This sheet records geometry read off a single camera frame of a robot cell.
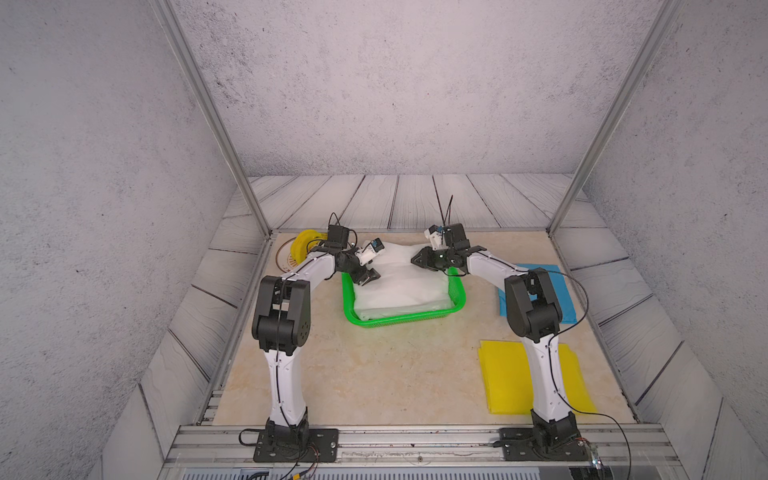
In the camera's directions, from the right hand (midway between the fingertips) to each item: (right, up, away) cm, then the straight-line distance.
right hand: (414, 259), depth 102 cm
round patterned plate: (-47, 0, +10) cm, 48 cm away
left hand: (-13, -2, -1) cm, 13 cm away
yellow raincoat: (+24, -32, -19) cm, 45 cm away
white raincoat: (-4, -9, -6) cm, 11 cm away
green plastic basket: (-21, -8, -8) cm, 24 cm away
